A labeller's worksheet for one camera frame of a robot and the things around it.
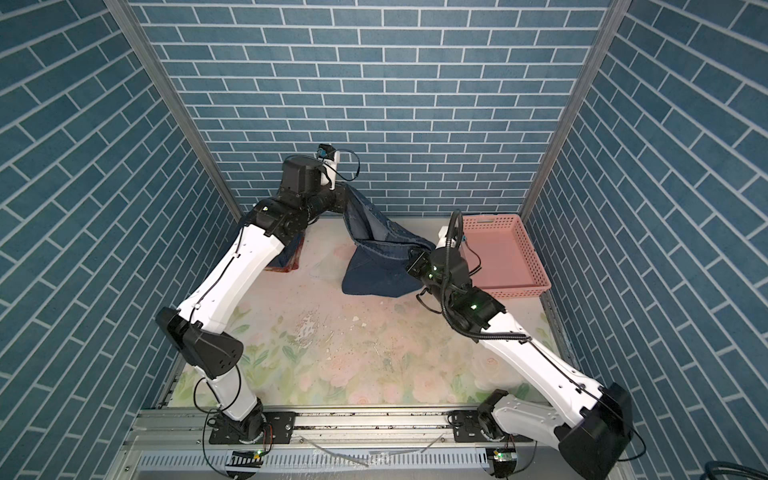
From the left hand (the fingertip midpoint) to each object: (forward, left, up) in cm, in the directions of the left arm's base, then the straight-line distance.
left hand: (346, 184), depth 75 cm
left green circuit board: (-53, +24, -43) cm, 72 cm away
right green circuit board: (-53, -40, -42) cm, 79 cm away
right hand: (-14, -15, -8) cm, 21 cm away
